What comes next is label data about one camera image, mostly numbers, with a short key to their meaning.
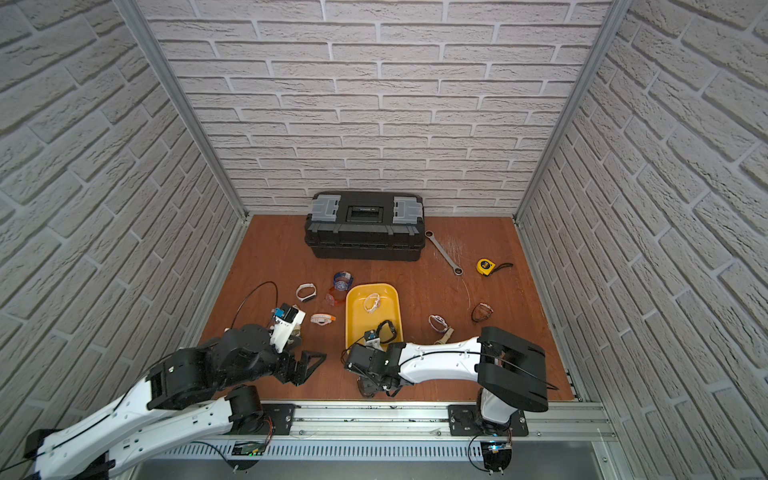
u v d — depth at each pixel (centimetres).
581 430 75
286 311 58
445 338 87
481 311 93
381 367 62
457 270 103
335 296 94
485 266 103
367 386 70
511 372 44
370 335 76
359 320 90
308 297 95
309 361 58
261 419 67
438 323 90
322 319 90
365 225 94
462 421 74
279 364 56
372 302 93
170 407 44
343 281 99
